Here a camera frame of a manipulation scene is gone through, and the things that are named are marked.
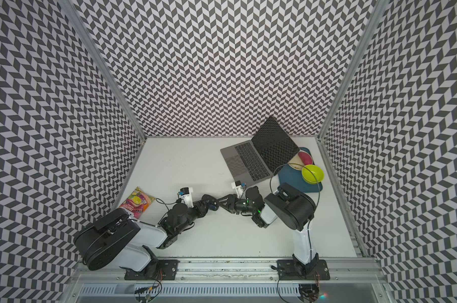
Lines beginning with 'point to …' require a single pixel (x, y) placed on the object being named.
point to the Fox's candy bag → (137, 203)
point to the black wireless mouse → (214, 206)
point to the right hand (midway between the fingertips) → (216, 206)
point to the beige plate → (295, 162)
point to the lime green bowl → (312, 173)
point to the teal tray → (289, 175)
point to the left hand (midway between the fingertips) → (211, 202)
